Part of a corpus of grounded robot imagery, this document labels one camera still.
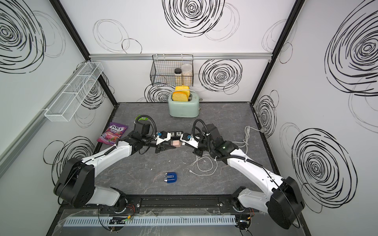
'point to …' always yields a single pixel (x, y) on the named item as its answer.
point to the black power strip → (175, 135)
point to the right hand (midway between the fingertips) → (187, 142)
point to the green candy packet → (142, 118)
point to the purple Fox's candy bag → (112, 133)
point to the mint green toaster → (190, 108)
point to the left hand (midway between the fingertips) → (174, 143)
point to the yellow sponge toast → (181, 96)
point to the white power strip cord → (247, 132)
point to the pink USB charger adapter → (176, 143)
